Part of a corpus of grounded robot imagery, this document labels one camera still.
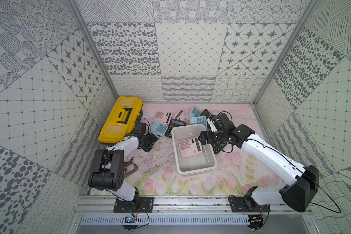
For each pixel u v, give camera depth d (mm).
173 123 1043
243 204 714
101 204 758
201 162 894
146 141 801
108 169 452
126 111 937
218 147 932
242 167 882
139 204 721
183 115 1106
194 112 1068
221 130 582
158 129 1011
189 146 930
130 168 864
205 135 674
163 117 1091
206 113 1097
